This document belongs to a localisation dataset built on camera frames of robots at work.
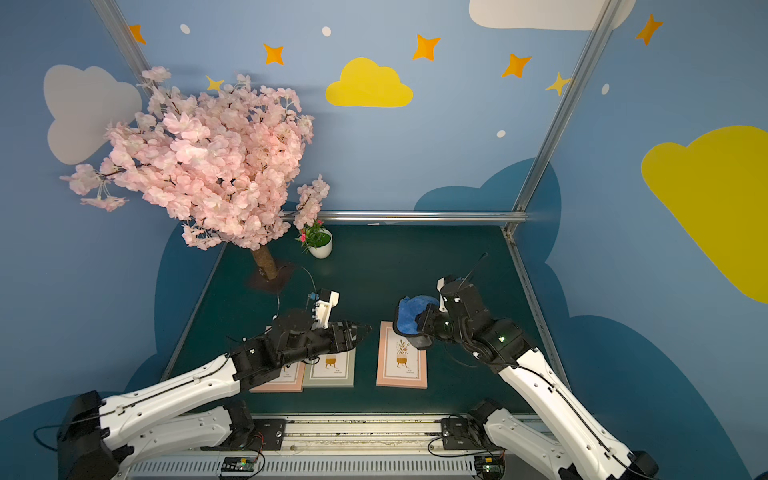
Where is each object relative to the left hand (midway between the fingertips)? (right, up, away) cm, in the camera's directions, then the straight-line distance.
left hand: (367, 327), depth 70 cm
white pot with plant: (-20, +23, +33) cm, 45 cm away
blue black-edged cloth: (+10, +4, +3) cm, 11 cm away
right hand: (+13, +3, +1) cm, 13 cm away
